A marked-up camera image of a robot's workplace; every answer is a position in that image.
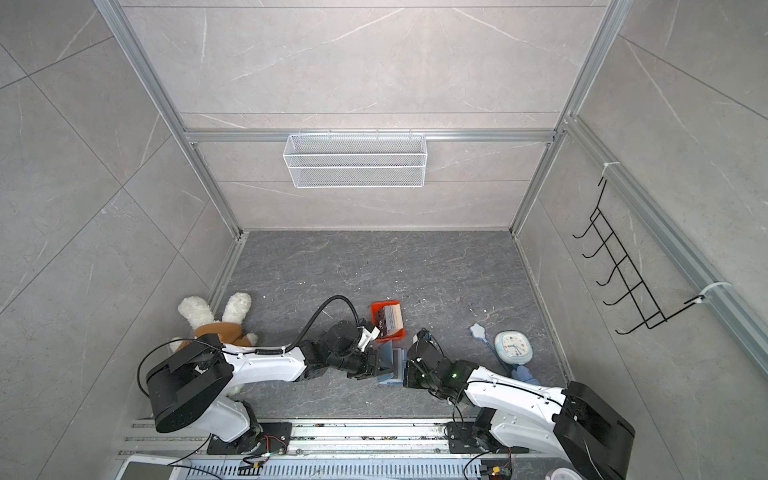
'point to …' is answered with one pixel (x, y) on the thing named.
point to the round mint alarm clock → (512, 346)
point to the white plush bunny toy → (230, 329)
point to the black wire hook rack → (653, 315)
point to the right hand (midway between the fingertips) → (403, 371)
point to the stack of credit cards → (389, 320)
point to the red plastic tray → (395, 337)
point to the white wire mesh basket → (355, 161)
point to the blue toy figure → (478, 331)
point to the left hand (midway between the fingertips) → (392, 366)
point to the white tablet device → (151, 467)
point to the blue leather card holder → (396, 358)
